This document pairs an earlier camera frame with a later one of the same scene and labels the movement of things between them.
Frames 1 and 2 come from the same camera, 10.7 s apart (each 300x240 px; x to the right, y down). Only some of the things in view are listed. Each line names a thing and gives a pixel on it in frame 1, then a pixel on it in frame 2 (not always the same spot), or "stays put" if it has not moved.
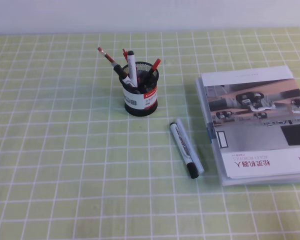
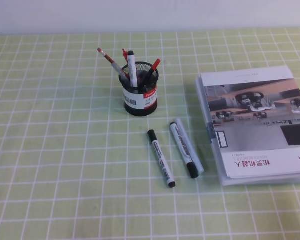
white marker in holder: [132, 68] stays put
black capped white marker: [123, 75] → [163, 162]
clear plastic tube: [188, 146] stays put
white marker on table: [192, 169] stays put
